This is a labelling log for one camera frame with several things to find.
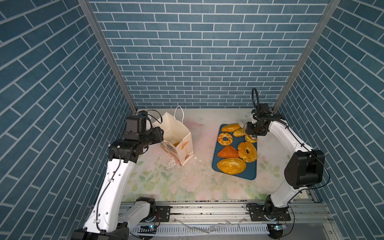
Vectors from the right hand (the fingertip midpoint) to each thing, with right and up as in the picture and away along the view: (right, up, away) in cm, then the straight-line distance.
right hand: (248, 129), depth 90 cm
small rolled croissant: (+3, -6, +8) cm, 10 cm away
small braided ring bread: (-12, -10, +9) cm, 18 cm away
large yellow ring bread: (0, -17, -1) cm, 17 cm away
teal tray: (+1, -25, -2) cm, 25 cm away
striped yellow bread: (-2, -3, +12) cm, 13 cm away
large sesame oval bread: (-11, -21, -5) cm, 24 cm away
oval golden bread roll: (-8, 0, +12) cm, 15 cm away
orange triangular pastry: (-12, -14, +1) cm, 18 cm away
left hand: (-48, 0, -19) cm, 52 cm away
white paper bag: (-44, -1, +2) cm, 44 cm away
